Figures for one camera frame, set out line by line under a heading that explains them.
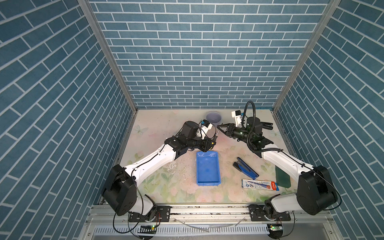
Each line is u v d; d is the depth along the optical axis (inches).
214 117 43.0
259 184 32.5
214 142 30.1
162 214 28.9
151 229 28.4
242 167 36.2
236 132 28.3
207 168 35.0
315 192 16.8
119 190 16.1
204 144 26.8
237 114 29.5
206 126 27.4
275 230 29.0
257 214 29.0
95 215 28.8
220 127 30.4
